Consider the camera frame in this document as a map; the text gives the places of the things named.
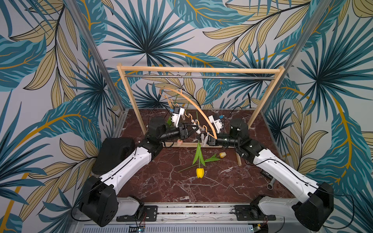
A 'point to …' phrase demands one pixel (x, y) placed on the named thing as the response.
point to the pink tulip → (179, 142)
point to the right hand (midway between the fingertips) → (197, 137)
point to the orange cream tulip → (213, 158)
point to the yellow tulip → (199, 157)
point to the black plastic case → (111, 152)
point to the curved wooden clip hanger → (186, 95)
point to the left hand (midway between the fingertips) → (197, 129)
